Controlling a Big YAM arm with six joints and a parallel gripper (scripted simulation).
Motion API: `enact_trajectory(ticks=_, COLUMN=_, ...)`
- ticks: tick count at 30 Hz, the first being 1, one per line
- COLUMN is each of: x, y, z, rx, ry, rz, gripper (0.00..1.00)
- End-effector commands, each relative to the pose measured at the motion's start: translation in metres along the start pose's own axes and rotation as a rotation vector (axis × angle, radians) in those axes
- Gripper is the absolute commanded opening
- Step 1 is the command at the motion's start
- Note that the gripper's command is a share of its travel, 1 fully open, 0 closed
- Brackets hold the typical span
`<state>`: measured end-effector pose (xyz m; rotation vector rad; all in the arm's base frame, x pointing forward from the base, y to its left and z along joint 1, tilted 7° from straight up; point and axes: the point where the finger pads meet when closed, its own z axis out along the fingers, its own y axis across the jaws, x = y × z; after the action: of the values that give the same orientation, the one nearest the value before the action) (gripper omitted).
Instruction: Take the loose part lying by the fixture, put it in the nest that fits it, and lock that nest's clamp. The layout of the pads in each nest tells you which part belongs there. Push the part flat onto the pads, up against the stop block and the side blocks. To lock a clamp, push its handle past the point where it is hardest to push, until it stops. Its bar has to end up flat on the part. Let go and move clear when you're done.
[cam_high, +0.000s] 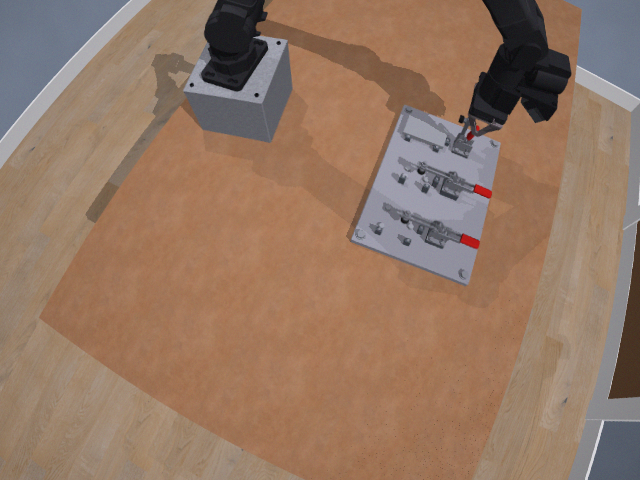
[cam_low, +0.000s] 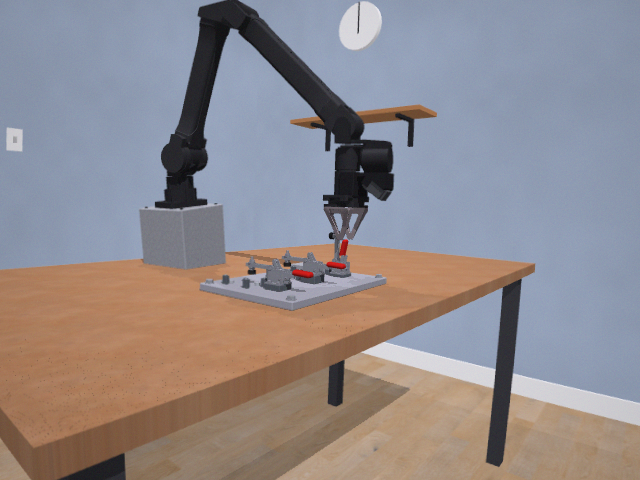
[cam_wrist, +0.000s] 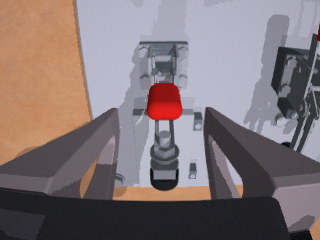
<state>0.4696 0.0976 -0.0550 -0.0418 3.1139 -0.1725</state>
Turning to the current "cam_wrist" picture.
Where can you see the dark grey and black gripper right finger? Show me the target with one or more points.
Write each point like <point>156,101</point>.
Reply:
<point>267,168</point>

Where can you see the grey metal fixture plate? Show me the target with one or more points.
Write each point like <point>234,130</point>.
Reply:
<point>233,46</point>

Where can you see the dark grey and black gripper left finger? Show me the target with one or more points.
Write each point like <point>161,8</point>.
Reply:
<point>57,167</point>

